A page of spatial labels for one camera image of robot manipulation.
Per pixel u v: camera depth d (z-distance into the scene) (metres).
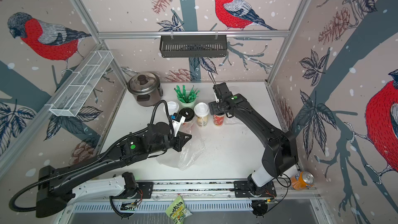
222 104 0.59
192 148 0.69
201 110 0.84
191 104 0.91
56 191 0.40
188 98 0.86
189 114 0.81
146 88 0.94
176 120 0.61
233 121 0.99
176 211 0.68
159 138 0.51
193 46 1.05
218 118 0.88
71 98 0.73
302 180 0.66
